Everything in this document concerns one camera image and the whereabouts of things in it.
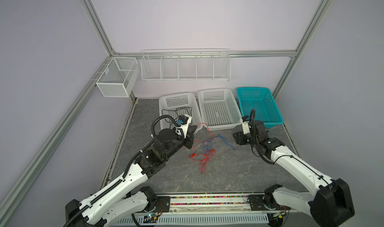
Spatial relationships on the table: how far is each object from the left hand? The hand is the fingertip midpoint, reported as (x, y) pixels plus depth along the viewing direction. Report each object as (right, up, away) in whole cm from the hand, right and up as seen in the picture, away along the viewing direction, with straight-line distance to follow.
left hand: (195, 128), depth 68 cm
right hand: (+24, -5, +17) cm, 30 cm away
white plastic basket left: (-15, +13, +47) cm, 51 cm away
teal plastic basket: (+53, +17, +52) cm, 76 cm away
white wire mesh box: (-55, +32, +38) cm, 74 cm away
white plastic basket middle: (+17, +10, +45) cm, 49 cm away
